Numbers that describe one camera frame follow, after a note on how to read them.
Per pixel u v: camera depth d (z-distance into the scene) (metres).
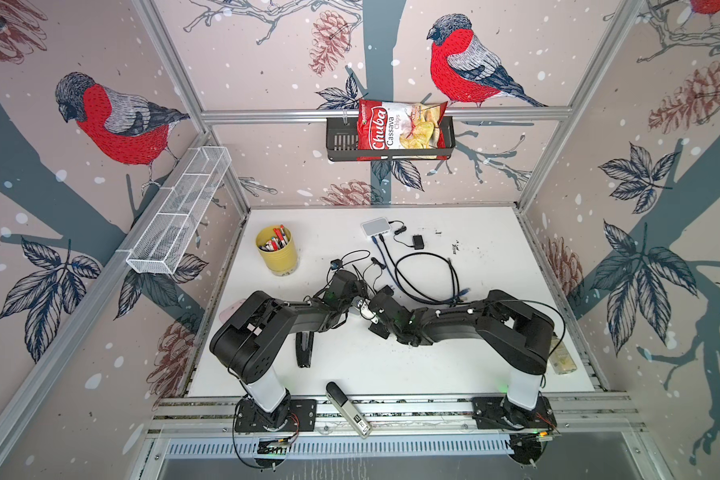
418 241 1.08
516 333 0.49
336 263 0.86
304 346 0.83
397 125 0.88
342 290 0.73
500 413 0.72
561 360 0.80
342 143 0.95
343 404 0.71
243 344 0.47
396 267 1.02
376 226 1.14
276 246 0.96
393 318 0.70
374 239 1.10
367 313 0.77
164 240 0.71
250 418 0.72
